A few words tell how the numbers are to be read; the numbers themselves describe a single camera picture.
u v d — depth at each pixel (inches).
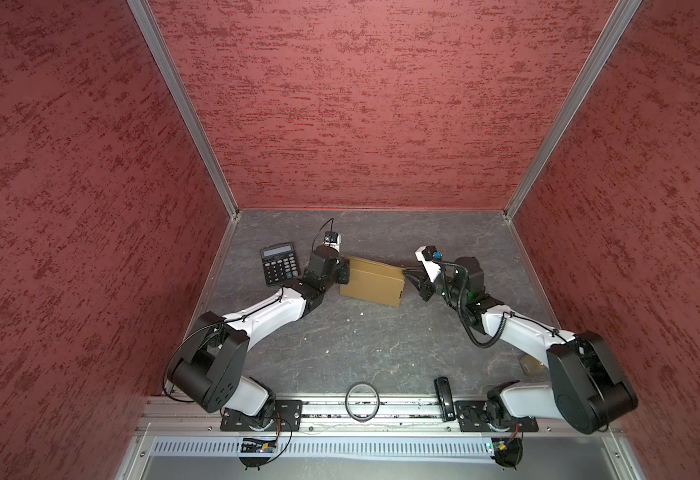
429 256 28.4
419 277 30.5
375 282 33.2
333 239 30.1
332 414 29.9
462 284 25.8
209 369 17.0
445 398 29.2
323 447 28.0
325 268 26.0
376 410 29.5
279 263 40.5
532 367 32.0
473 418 29.0
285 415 29.4
